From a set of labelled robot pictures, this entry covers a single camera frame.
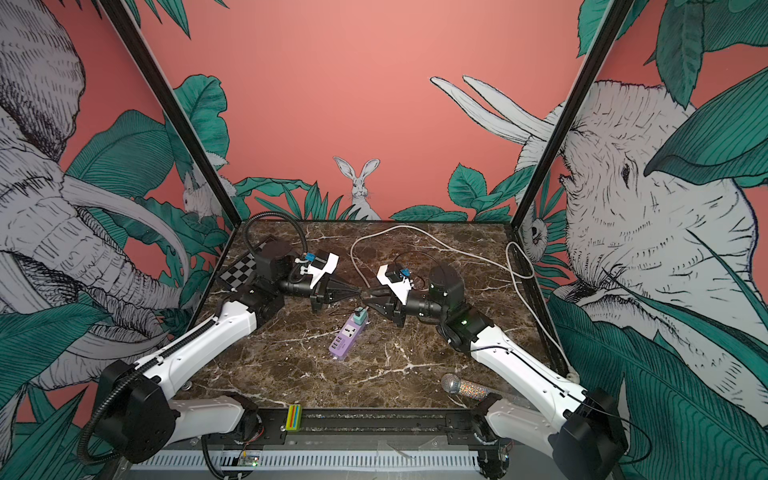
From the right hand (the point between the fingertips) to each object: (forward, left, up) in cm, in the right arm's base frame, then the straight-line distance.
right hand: (367, 294), depth 67 cm
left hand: (+1, +2, +1) cm, 2 cm away
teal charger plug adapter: (+6, +4, -22) cm, 23 cm away
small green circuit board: (-29, +28, -28) cm, 50 cm away
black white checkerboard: (+23, +48, -24) cm, 58 cm away
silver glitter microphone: (-12, -21, -25) cm, 35 cm away
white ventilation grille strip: (-29, +12, -29) cm, 42 cm away
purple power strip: (0, +9, -26) cm, 28 cm away
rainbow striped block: (-20, +19, -25) cm, 38 cm away
